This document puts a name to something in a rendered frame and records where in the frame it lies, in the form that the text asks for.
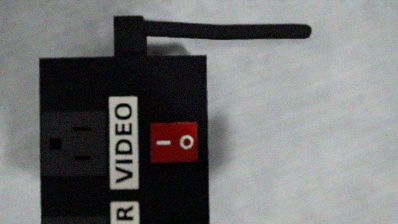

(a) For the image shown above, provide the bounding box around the black power strip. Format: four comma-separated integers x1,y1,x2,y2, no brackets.
39,15,312,224

